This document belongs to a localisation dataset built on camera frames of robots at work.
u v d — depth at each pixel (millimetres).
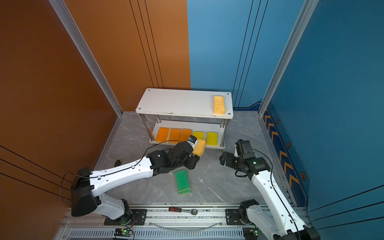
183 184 809
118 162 914
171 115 727
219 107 710
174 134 983
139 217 739
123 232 710
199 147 755
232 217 730
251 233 708
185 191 794
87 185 413
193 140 656
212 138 961
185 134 970
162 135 970
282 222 392
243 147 589
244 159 573
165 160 548
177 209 758
